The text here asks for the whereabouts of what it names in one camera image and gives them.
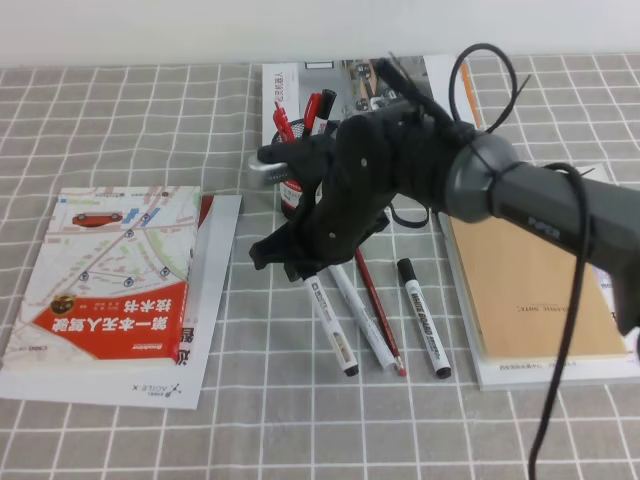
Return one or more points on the red and white map book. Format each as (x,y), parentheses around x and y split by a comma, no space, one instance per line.
(110,283)

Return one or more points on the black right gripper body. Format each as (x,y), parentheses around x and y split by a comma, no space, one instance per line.
(344,209)

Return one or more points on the white Agilex booklet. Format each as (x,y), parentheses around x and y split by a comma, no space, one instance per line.
(177,386)

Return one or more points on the white pen on table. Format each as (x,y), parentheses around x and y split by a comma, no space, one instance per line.
(367,326)

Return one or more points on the tan kraft notebook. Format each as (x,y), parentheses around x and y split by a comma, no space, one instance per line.
(519,288)

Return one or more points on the orange-edged book underneath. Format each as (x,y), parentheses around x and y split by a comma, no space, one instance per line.
(464,72)

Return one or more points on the black whiteboard marker on table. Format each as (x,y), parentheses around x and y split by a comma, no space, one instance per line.
(428,331)

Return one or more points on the grey checkered tablecloth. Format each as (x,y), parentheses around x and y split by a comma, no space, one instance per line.
(274,403)

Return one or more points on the red pencil with eraser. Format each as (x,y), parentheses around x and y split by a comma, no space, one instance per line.
(385,327)

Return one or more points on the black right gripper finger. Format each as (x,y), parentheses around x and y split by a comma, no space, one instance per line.
(283,246)
(303,268)

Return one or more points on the white photo-cover book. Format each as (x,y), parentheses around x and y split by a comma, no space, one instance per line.
(357,86)

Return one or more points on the red-capped marker in holder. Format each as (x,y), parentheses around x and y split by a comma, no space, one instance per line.
(310,113)

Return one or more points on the white magazine under notebook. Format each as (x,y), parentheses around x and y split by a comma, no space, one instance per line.
(494,375)

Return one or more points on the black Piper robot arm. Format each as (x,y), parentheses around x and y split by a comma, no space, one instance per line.
(471,175)

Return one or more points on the red pen in holder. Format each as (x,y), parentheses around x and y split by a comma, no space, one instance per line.
(282,124)

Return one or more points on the black mesh pen holder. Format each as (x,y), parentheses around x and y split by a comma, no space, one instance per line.
(290,191)

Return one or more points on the black-capped white marker leaning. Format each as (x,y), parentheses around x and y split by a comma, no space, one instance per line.
(328,97)

